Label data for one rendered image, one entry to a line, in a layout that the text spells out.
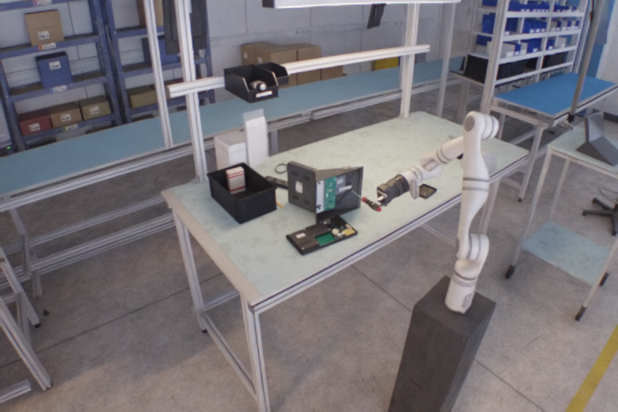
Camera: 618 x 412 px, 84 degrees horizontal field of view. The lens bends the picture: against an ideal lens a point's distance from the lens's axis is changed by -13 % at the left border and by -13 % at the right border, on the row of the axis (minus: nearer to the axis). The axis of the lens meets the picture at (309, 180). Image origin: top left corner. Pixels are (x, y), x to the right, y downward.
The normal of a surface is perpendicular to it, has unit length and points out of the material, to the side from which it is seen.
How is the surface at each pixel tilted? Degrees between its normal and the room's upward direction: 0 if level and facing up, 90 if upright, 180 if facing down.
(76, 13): 90
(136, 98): 90
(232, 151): 90
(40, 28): 90
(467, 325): 0
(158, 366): 0
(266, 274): 0
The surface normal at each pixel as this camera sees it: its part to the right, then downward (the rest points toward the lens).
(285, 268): 0.00, -0.87
